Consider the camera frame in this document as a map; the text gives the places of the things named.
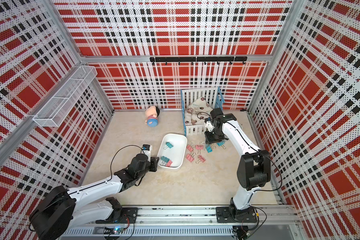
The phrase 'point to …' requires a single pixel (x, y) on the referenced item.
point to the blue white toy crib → (214, 97)
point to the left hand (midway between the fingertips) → (159, 157)
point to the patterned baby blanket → (197, 112)
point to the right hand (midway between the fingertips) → (211, 140)
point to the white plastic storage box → (177, 153)
